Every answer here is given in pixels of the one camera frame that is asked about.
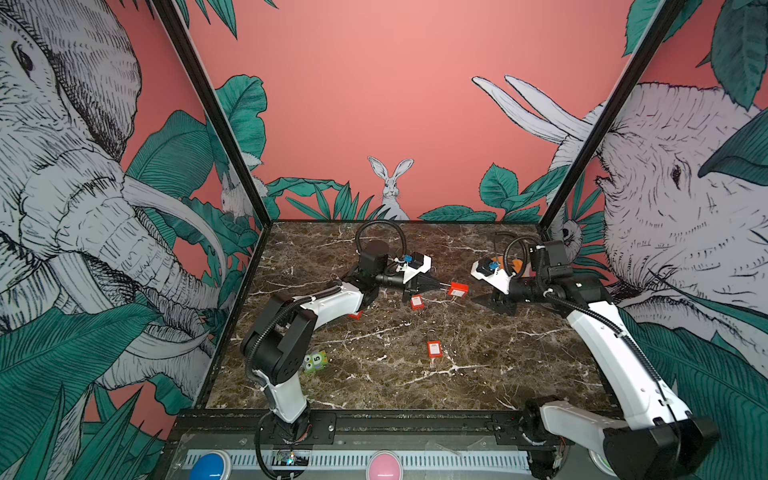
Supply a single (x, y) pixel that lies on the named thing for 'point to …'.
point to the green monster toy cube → (315, 361)
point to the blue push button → (211, 465)
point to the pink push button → (385, 465)
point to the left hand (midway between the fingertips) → (441, 283)
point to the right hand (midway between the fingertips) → (476, 283)
